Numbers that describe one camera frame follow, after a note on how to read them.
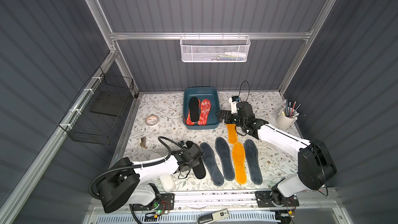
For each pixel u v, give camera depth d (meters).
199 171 0.82
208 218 0.65
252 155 0.89
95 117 0.72
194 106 1.09
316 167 0.47
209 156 0.88
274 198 0.66
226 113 0.76
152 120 1.05
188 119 1.03
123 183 0.42
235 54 0.93
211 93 1.18
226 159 0.87
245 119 0.66
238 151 0.89
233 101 0.77
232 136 0.96
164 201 0.72
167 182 0.79
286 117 0.93
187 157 0.66
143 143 0.92
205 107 1.09
